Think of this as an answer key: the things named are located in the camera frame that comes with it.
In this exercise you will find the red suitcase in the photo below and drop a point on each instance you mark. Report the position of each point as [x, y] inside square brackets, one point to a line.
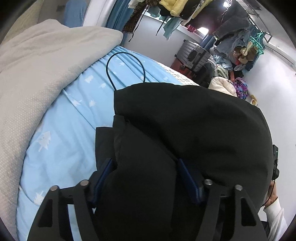
[182, 69]

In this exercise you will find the white wardrobe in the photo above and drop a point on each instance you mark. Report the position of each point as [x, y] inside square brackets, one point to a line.
[97, 11]

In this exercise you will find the person's right hand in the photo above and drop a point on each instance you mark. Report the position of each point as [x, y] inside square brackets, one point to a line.
[271, 192]

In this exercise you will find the brown houndstooth coat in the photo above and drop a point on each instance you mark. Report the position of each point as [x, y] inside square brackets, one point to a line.
[134, 18]

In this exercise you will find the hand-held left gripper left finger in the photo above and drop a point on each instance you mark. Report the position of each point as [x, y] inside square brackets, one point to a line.
[104, 173]

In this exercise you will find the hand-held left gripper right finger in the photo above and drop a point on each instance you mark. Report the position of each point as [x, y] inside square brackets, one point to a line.
[187, 180]

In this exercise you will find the purple patterned garment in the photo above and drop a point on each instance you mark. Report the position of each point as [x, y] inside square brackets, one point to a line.
[240, 89]

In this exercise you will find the dotted cream board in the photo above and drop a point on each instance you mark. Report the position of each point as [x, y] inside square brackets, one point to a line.
[254, 100]

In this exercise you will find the teal hanging garment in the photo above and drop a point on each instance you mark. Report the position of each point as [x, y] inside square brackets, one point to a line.
[171, 26]

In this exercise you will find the blue chair cover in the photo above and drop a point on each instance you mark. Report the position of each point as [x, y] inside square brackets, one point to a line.
[75, 12]

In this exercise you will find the white fluffy blanket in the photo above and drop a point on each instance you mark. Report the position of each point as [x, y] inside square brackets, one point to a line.
[222, 84]

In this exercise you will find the denim clothes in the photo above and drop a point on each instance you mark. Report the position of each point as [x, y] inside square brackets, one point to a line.
[227, 48]

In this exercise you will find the light blue printed bed sheet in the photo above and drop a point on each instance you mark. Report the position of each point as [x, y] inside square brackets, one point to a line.
[69, 139]

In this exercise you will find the black bag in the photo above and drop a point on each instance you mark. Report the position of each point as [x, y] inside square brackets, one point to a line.
[207, 71]

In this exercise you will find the metal clothes drying rack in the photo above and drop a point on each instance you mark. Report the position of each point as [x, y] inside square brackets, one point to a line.
[256, 16]

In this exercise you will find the white air conditioner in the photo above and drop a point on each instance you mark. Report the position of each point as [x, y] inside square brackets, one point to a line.
[279, 54]

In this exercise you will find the black puffer jacket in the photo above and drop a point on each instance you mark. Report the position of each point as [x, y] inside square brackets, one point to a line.
[196, 127]

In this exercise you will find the blue curtain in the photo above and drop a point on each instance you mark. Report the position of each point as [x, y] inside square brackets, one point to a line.
[116, 14]
[208, 41]

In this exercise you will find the grey blanket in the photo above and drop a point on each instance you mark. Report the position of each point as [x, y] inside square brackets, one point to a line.
[34, 81]

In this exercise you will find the grey suitcase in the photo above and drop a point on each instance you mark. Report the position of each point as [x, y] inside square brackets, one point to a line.
[193, 54]

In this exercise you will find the hanging socks bunch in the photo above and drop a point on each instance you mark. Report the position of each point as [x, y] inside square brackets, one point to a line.
[245, 54]

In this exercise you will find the beige quilted headboard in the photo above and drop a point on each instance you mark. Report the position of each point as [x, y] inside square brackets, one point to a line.
[25, 18]

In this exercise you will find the yellow fleece jacket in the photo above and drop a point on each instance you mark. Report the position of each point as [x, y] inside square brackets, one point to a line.
[172, 7]

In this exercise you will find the dark grey hanging jacket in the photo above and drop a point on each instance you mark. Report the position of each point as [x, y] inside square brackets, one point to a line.
[231, 20]

